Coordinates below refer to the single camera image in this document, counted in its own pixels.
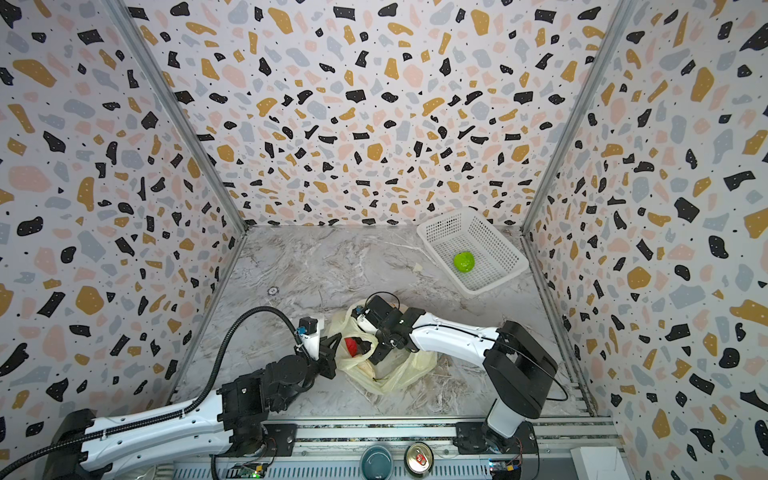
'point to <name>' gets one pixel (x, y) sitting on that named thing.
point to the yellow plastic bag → (400, 367)
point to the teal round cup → (376, 463)
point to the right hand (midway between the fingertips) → (365, 340)
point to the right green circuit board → (505, 469)
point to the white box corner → (599, 463)
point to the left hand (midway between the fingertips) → (343, 335)
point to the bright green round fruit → (464, 261)
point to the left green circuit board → (244, 470)
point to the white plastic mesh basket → (496, 259)
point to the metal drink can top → (418, 459)
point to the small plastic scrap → (418, 267)
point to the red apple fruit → (352, 346)
